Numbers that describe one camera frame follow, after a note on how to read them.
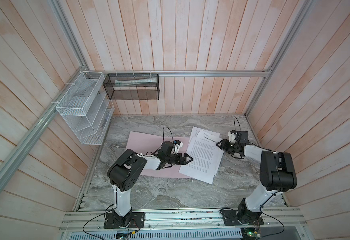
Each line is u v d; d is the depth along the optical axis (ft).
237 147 2.44
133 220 2.39
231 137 2.97
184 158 2.73
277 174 1.58
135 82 2.95
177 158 2.73
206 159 3.16
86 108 2.40
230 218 2.40
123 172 1.70
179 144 2.88
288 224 2.50
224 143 2.89
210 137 3.52
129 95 3.60
